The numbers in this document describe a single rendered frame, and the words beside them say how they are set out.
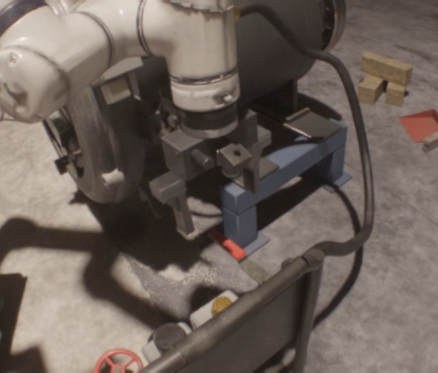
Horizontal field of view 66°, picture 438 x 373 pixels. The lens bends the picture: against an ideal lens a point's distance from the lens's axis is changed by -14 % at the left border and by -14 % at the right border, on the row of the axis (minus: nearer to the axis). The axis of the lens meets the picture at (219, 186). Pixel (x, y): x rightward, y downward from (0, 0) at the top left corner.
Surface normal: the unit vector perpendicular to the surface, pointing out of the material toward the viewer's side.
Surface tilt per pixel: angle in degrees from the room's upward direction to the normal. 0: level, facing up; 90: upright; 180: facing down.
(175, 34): 90
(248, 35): 80
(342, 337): 0
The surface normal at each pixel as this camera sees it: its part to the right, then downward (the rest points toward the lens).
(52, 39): 0.64, -0.31
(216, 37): 0.49, 0.51
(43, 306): -0.10, -0.77
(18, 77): -0.20, 0.61
